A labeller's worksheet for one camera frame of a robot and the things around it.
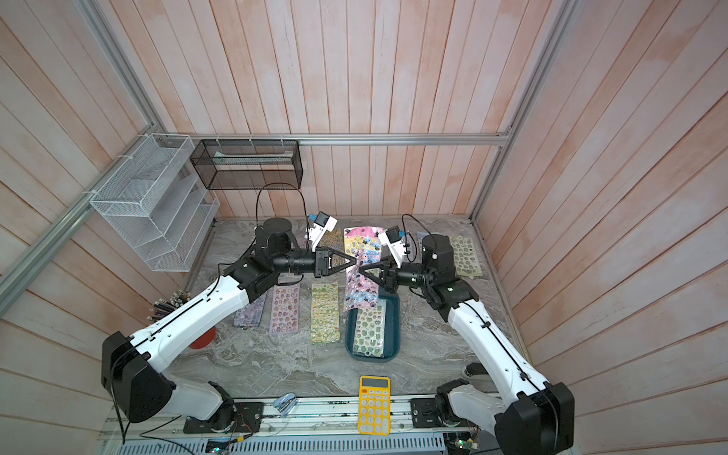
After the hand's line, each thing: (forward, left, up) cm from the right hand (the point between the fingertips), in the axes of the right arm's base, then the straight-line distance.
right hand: (362, 270), depth 70 cm
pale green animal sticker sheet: (-4, -2, -28) cm, 28 cm away
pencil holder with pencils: (-5, +52, -10) cm, 53 cm away
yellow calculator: (-25, -4, -27) cm, 37 cm away
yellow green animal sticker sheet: (-3, +12, -29) cm, 31 cm away
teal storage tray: (-4, -9, -28) cm, 29 cm away
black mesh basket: (+36, +37, +7) cm, 52 cm away
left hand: (-2, +2, +4) cm, 5 cm away
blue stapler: (-26, +21, -27) cm, 43 cm away
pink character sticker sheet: (+3, +27, -28) cm, 39 cm away
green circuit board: (-33, -27, -29) cm, 51 cm away
